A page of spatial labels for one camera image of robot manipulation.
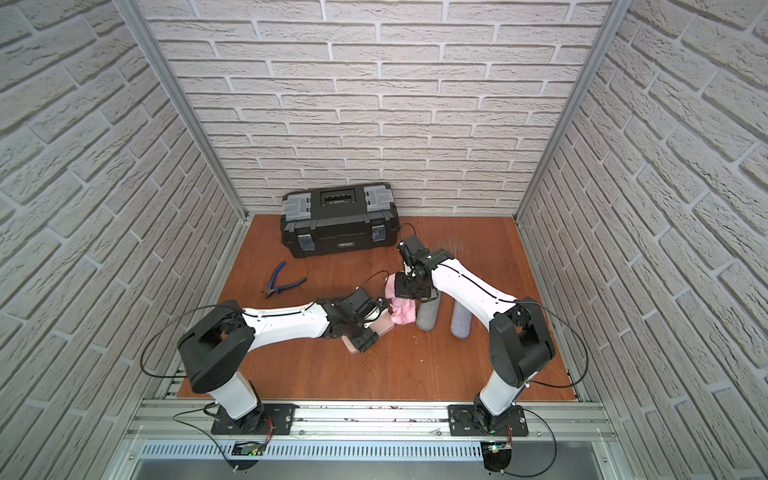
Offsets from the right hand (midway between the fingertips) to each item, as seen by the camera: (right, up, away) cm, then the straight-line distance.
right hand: (405, 292), depth 87 cm
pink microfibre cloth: (-1, -4, -4) cm, 6 cm away
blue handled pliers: (-45, +1, +11) cm, 46 cm away
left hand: (-10, -12, +2) cm, 16 cm away
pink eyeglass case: (-7, -10, 0) cm, 12 cm away
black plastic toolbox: (-22, +23, +11) cm, 34 cm away
